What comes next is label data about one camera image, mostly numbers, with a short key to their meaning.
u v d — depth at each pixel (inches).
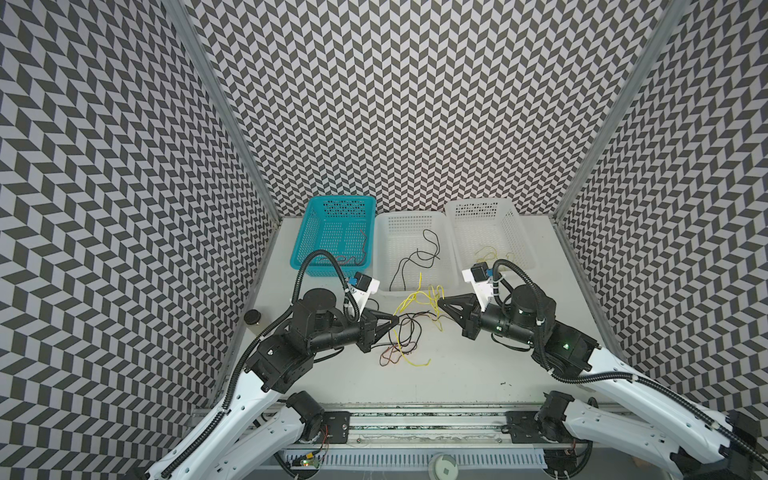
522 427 28.4
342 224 45.6
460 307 24.0
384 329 24.0
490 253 41.7
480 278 22.0
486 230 45.4
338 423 28.6
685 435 16.0
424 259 42.2
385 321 24.7
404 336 33.2
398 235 44.0
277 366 18.1
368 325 21.6
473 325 22.3
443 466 23.4
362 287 23.1
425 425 29.2
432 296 25.2
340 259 42.2
